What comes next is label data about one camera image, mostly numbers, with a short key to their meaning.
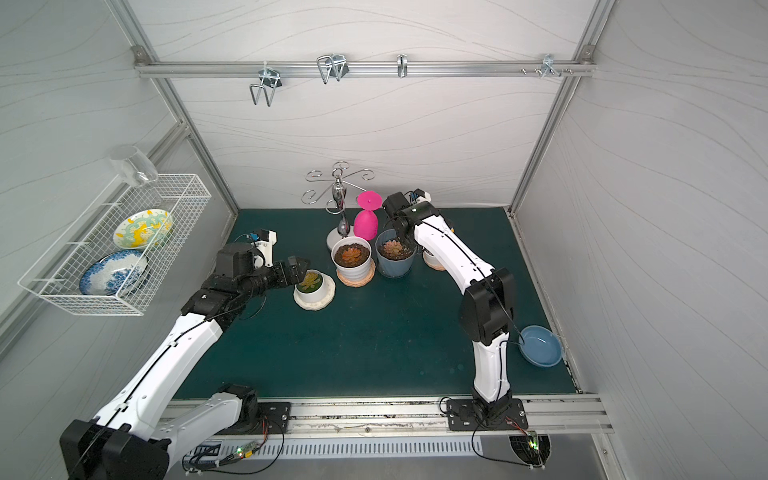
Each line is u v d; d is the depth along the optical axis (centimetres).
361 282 99
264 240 68
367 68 78
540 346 85
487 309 50
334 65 76
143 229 70
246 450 69
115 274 63
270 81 78
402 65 75
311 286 91
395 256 96
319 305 94
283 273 67
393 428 73
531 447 72
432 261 102
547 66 77
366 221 92
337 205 94
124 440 37
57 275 56
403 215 63
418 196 78
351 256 94
